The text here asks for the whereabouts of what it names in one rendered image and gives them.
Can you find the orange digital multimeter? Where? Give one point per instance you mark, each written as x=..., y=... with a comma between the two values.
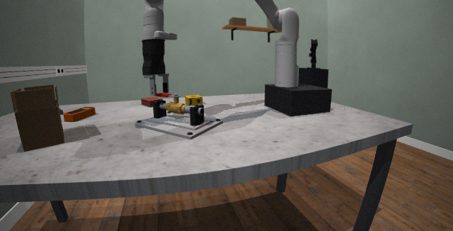
x=82, y=113

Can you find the brass ball valve with red handle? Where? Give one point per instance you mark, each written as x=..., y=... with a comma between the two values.
x=195, y=121

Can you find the reddish-brown rectangular block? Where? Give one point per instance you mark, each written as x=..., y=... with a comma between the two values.
x=149, y=101

